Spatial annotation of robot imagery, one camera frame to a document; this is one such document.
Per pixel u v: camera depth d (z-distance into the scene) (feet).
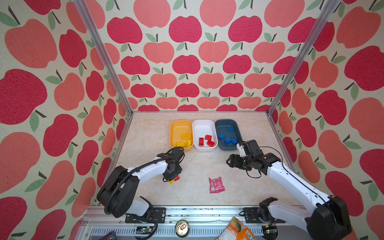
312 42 2.66
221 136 3.43
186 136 3.43
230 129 3.53
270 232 2.37
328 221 1.31
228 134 3.45
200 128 3.61
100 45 2.73
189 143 3.23
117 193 1.40
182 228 2.02
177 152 2.44
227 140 3.33
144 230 2.35
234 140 3.33
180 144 3.30
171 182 2.80
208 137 3.41
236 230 2.25
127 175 1.49
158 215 2.46
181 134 3.60
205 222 2.40
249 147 2.12
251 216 2.40
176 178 2.81
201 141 3.33
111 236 2.16
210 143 3.30
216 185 2.70
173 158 2.30
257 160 1.98
